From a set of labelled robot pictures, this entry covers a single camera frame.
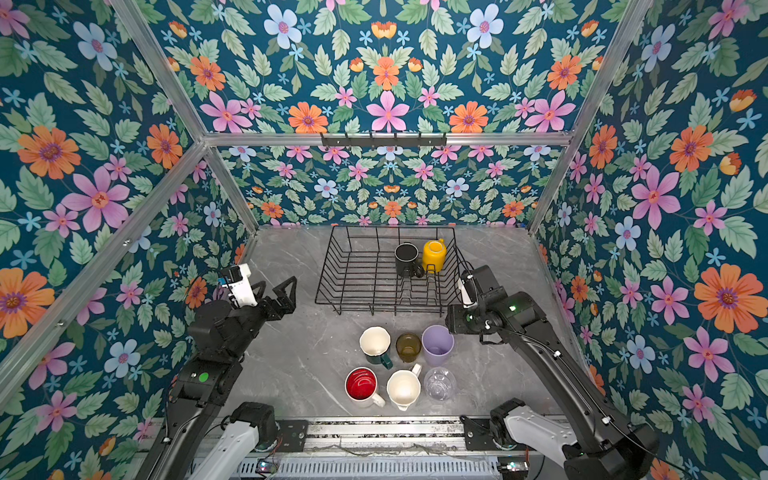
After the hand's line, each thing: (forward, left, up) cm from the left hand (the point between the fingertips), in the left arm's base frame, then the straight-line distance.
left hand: (282, 274), depth 68 cm
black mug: (+19, -29, -19) cm, 40 cm away
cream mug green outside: (-6, -19, -29) cm, 35 cm away
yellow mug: (+20, -39, -20) cm, 48 cm away
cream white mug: (-19, -27, -28) cm, 43 cm away
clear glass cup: (-18, -37, -31) cm, 52 cm away
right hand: (-8, -40, -12) cm, 43 cm away
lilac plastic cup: (-9, -37, -25) cm, 46 cm away
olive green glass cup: (-8, -29, -29) cm, 41 cm away
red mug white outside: (-18, -15, -30) cm, 38 cm away
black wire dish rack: (+22, -25, -29) cm, 44 cm away
